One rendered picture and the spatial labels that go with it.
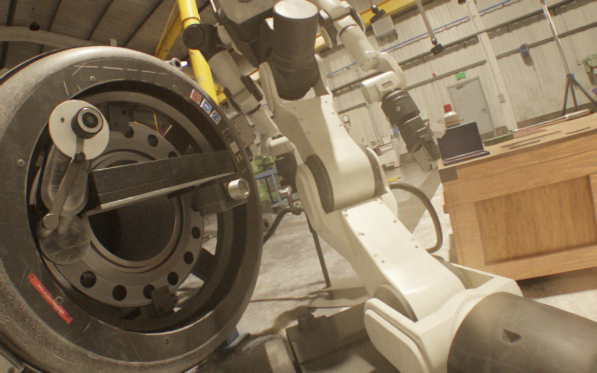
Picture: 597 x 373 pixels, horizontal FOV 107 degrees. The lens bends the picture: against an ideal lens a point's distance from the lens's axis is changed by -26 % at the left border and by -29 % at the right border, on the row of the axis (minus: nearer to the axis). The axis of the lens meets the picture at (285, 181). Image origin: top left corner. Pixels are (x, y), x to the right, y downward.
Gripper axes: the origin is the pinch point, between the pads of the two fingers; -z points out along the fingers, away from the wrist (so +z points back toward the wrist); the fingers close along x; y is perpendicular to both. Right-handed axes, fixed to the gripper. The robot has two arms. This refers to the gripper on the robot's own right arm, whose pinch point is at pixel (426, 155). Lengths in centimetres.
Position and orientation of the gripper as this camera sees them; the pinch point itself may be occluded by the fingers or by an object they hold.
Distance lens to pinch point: 80.0
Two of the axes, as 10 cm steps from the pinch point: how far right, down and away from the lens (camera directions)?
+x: 2.3, 2.0, 9.5
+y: -9.0, 4.2, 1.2
